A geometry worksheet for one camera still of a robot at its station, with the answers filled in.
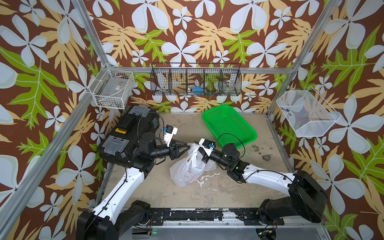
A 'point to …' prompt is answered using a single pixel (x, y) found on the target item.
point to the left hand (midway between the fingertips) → (188, 144)
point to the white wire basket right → (308, 113)
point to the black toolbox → (122, 144)
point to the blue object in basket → (198, 90)
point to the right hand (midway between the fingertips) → (194, 143)
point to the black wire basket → (196, 79)
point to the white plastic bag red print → (188, 170)
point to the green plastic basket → (228, 126)
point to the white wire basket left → (111, 88)
